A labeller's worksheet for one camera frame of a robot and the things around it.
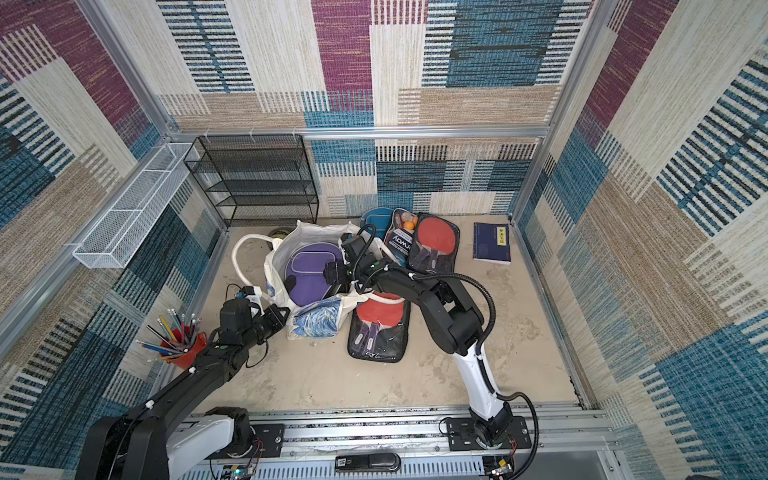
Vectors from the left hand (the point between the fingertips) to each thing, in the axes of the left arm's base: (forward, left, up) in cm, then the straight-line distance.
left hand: (291, 309), depth 87 cm
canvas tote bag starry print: (-4, -9, +1) cm, 10 cm away
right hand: (+14, -14, -1) cm, 20 cm away
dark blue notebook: (+30, -67, -7) cm, 73 cm away
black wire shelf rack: (+47, +19, +11) cm, 52 cm away
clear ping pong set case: (+30, -33, -1) cm, 45 cm away
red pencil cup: (-10, +27, 0) cm, 29 cm away
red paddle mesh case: (+27, -45, -4) cm, 53 cm away
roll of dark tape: (+36, +12, -6) cm, 38 cm away
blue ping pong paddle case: (+40, -26, -2) cm, 48 cm away
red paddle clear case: (-4, -25, -6) cm, 26 cm away
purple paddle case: (+16, -2, 0) cm, 17 cm away
